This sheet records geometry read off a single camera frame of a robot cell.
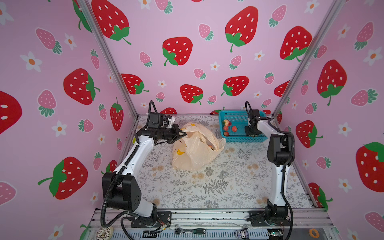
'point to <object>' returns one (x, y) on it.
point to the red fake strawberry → (234, 129)
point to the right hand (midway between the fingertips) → (252, 131)
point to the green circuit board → (275, 234)
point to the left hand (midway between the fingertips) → (186, 133)
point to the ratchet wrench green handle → (198, 231)
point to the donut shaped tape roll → (104, 233)
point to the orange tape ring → (311, 233)
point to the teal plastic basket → (233, 124)
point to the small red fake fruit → (226, 133)
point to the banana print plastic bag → (198, 145)
